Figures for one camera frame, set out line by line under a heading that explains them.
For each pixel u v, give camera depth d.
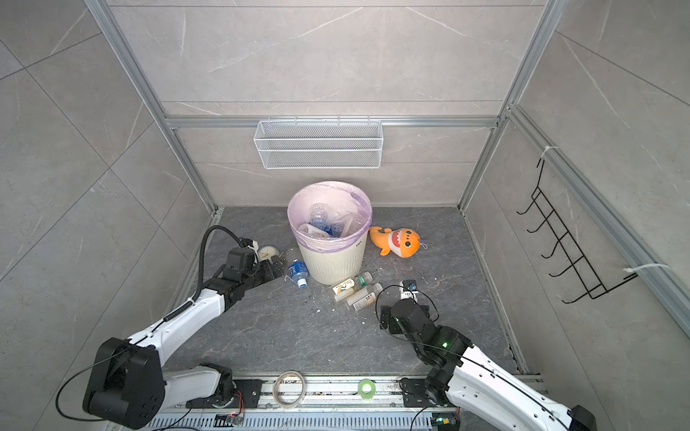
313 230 0.85
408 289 0.67
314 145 1.01
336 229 0.97
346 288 0.88
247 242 0.77
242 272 0.66
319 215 0.95
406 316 0.56
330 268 0.93
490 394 0.48
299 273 0.93
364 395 0.74
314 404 0.73
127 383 0.40
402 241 0.98
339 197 0.90
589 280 0.62
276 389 0.74
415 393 0.73
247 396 0.73
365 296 0.88
